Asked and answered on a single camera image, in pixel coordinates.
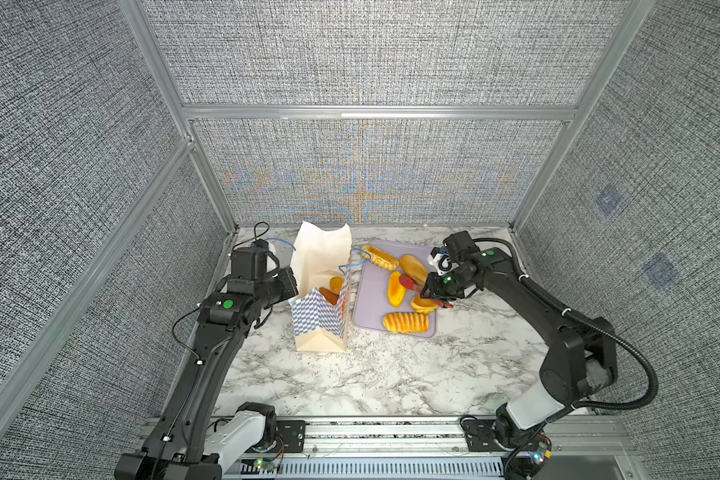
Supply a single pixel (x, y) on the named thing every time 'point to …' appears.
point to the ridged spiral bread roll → (406, 322)
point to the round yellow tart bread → (423, 306)
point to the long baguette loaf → (414, 269)
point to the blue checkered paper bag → (320, 254)
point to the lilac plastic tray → (373, 300)
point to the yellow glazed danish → (379, 257)
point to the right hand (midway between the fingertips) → (426, 293)
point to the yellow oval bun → (396, 292)
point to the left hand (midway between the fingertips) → (297, 278)
